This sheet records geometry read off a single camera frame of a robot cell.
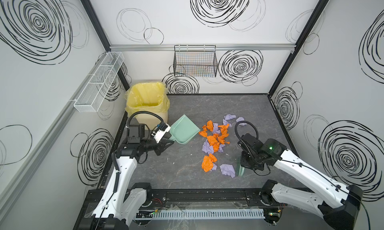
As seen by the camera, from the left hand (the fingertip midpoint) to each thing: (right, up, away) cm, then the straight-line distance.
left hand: (171, 140), depth 75 cm
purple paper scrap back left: (+26, +2, +21) cm, 34 cm away
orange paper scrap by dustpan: (+29, -4, +17) cm, 34 cm away
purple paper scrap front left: (+20, -9, +16) cm, 27 cm away
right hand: (+34, -13, -3) cm, 36 cm away
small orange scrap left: (+18, 0, +21) cm, 28 cm away
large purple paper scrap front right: (+31, -18, +7) cm, 37 cm away
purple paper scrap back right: (+37, +10, +30) cm, 49 cm away
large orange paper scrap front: (+19, -16, +9) cm, 27 cm away
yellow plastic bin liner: (-19, +24, +22) cm, 38 cm away
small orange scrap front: (+23, -13, +12) cm, 29 cm away
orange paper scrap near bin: (+22, +4, +26) cm, 34 cm away
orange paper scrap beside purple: (+23, -4, +19) cm, 30 cm away
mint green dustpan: (+6, +5, +4) cm, 9 cm away
